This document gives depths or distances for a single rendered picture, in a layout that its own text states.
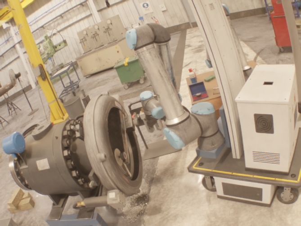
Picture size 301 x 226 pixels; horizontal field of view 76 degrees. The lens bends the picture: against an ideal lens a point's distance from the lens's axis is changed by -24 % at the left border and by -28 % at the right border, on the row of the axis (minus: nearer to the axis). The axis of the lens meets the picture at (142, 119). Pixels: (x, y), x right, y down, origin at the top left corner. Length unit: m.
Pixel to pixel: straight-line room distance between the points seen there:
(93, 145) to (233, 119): 0.85
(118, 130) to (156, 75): 0.57
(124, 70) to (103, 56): 2.97
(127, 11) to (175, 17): 2.46
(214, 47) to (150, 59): 0.37
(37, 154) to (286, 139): 1.70
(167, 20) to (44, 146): 10.92
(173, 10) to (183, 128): 10.91
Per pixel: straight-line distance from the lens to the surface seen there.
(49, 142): 1.79
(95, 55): 8.03
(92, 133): 1.46
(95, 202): 1.62
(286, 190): 1.62
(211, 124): 1.48
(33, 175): 1.93
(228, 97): 1.45
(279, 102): 1.22
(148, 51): 1.32
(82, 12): 13.42
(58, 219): 2.04
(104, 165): 1.46
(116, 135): 1.74
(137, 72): 4.99
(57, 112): 5.37
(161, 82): 1.33
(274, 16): 4.76
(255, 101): 1.26
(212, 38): 1.35
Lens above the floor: 1.40
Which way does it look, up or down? 23 degrees down
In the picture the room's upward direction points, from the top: 23 degrees counter-clockwise
